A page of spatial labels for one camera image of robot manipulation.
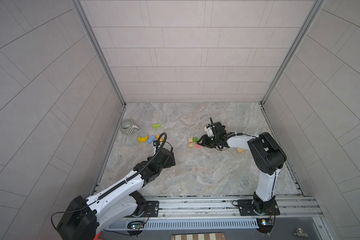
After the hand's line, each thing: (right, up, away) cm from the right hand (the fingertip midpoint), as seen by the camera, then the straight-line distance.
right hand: (198, 143), depth 94 cm
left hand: (-16, -5, -11) cm, 20 cm away
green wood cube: (-2, +2, +2) cm, 4 cm away
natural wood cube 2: (-5, +2, 0) cm, 6 cm away
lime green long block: (-29, +10, +8) cm, 31 cm away
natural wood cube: (-5, -1, -1) cm, 5 cm away
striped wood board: (+6, -34, -32) cm, 46 cm away
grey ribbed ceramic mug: (-47, +10, +5) cm, 48 cm away
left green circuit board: (-29, -31, -30) cm, 52 cm away
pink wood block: (0, -1, -3) cm, 3 cm away
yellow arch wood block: (-35, +3, 0) cm, 35 cm away
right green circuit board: (+30, -32, -26) cm, 51 cm away
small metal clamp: (+42, -33, -30) cm, 61 cm away
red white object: (-45, -33, -33) cm, 65 cm away
